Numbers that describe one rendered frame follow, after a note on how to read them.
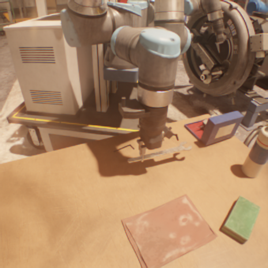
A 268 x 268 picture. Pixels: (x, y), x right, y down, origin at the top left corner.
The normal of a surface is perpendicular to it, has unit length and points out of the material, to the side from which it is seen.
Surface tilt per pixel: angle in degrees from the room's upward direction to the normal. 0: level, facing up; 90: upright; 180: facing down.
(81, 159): 0
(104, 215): 0
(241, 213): 0
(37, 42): 90
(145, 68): 90
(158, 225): 12
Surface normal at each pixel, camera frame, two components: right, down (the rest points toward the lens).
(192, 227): 0.16, -0.84
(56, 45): -0.15, 0.61
